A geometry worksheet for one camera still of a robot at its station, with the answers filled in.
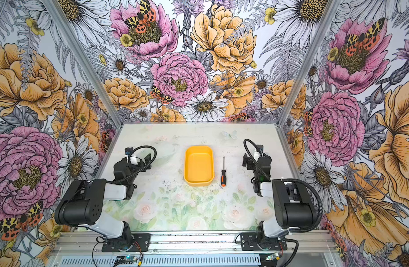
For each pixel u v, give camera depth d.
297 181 0.50
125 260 0.71
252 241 0.73
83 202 0.47
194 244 0.76
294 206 0.47
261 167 0.71
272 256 0.72
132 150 0.79
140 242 0.74
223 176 0.94
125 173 0.72
